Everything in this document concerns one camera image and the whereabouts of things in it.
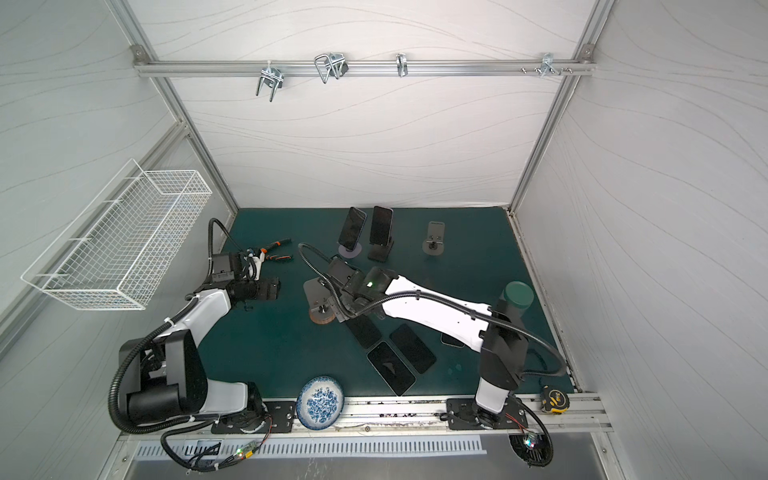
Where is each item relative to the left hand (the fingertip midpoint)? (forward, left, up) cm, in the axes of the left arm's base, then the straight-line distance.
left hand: (269, 278), depth 92 cm
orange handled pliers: (+13, +3, -6) cm, 14 cm away
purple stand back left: (+15, -23, -8) cm, 29 cm away
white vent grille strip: (-42, -4, -7) cm, 43 cm away
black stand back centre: (+17, -34, -8) cm, 38 cm away
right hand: (-8, -29, +10) cm, 32 cm away
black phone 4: (-14, -31, -6) cm, 34 cm away
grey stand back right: (+20, -54, -6) cm, 58 cm away
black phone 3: (-16, -56, -7) cm, 59 cm away
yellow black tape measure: (-31, -81, -5) cm, 86 cm away
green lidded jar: (-4, -76, +1) cm, 77 cm away
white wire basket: (-11, +25, +25) cm, 37 cm away
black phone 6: (+21, -34, +3) cm, 40 cm away
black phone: (-22, -39, -9) cm, 46 cm away
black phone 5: (+21, -24, 0) cm, 32 cm away
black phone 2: (-20, -47, -8) cm, 52 cm away
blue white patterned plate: (-33, -21, -6) cm, 39 cm away
